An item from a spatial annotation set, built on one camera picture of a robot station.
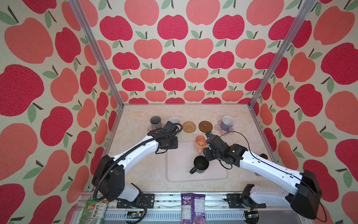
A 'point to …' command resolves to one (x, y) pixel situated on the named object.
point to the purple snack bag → (193, 208)
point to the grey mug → (155, 122)
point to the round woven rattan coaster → (189, 127)
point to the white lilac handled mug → (226, 123)
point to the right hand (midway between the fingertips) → (207, 153)
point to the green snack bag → (94, 212)
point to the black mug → (201, 164)
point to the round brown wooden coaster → (205, 126)
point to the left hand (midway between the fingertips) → (177, 147)
